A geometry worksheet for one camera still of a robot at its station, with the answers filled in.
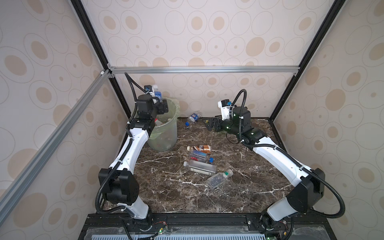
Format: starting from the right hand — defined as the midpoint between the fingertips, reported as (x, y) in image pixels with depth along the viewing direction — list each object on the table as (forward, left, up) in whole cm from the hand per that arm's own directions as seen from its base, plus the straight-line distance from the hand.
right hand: (209, 118), depth 75 cm
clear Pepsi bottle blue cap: (+29, +9, -29) cm, 42 cm away
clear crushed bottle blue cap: (-3, +4, -32) cm, 32 cm away
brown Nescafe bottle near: (0, +1, -27) cm, 27 cm away
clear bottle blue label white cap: (+15, +27, +4) cm, 32 cm away
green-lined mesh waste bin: (-1, +25, -12) cm, 28 cm away
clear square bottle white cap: (-11, +4, -31) cm, 33 cm away
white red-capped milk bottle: (+18, +33, -21) cm, 43 cm away
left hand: (+11, +24, +7) cm, 27 cm away
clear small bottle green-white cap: (-17, -7, -34) cm, 39 cm away
